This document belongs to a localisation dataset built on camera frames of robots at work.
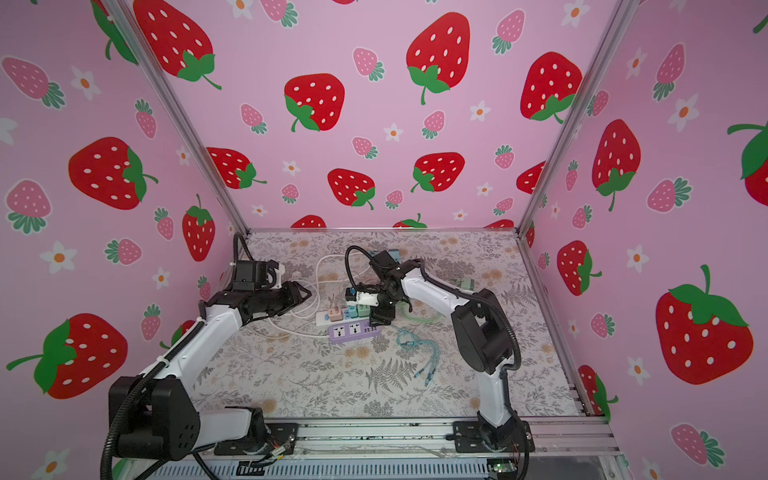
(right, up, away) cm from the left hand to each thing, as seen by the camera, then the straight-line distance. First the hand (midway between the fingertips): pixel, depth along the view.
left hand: (305, 294), depth 85 cm
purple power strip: (+13, -12, +5) cm, 18 cm away
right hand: (+19, -6, +5) cm, 21 cm away
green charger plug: (+16, -6, +5) cm, 18 cm away
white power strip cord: (-2, -1, +18) cm, 18 cm away
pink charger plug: (+8, -7, +5) cm, 11 cm away
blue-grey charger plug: (+13, -6, +5) cm, 15 cm away
